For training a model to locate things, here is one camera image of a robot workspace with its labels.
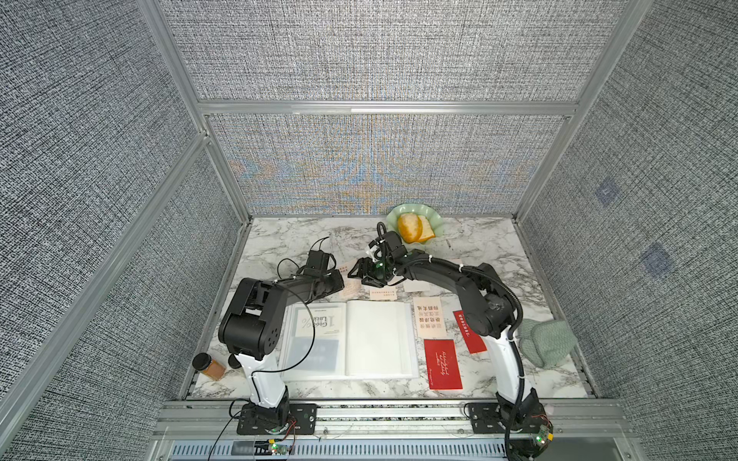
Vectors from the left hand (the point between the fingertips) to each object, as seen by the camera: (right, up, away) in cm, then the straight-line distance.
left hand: (347, 280), depth 99 cm
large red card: (+29, -22, -16) cm, 40 cm away
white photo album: (+3, -17, -12) cm, 21 cm away
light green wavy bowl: (+33, +24, +14) cm, 43 cm away
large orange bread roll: (+23, +19, +8) cm, 31 cm away
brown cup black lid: (-35, -18, -25) cm, 47 cm away
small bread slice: (+30, +17, +10) cm, 36 cm away
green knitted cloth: (+59, -16, -15) cm, 63 cm away
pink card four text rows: (+27, -11, -7) cm, 30 cm away
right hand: (+2, +4, -6) cm, 7 cm away
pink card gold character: (+13, -4, -2) cm, 14 cm away
